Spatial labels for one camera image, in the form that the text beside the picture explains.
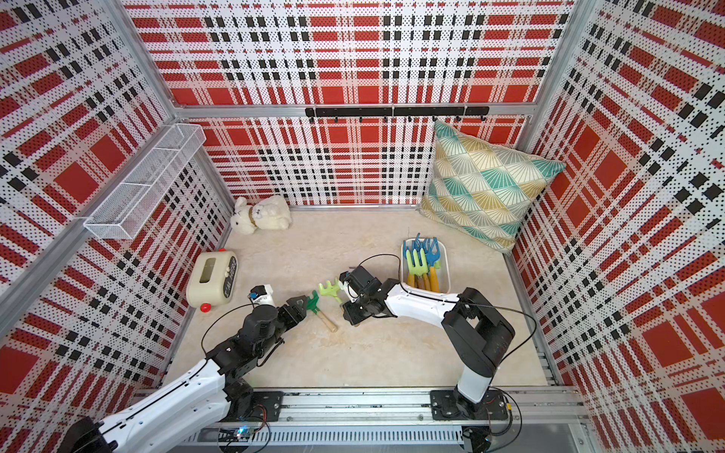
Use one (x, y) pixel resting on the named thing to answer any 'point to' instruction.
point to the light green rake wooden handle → (427, 281)
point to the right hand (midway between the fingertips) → (354, 312)
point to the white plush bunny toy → (269, 212)
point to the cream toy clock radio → (212, 278)
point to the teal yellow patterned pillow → (482, 192)
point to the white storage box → (443, 270)
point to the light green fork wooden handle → (331, 290)
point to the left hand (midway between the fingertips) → (304, 301)
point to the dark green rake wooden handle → (311, 303)
